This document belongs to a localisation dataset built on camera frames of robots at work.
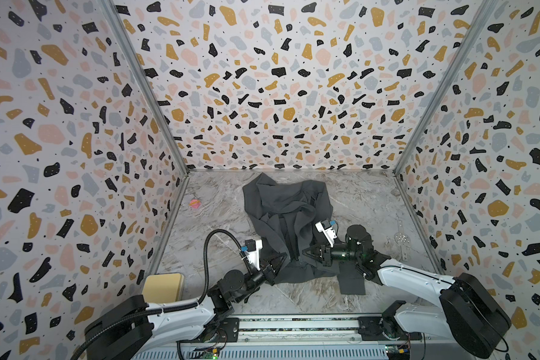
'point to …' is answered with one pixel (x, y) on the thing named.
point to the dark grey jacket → (283, 216)
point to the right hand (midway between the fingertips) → (302, 251)
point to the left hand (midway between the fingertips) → (287, 254)
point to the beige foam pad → (163, 288)
